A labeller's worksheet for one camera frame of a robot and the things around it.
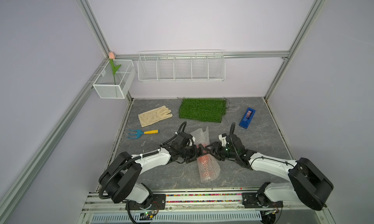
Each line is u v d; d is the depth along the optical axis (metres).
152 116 1.09
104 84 0.79
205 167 0.77
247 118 1.02
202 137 0.89
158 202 0.73
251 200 0.74
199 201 0.75
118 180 0.43
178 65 1.05
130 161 0.46
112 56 0.89
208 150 0.79
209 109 1.08
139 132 1.01
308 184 0.43
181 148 0.72
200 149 0.75
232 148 0.67
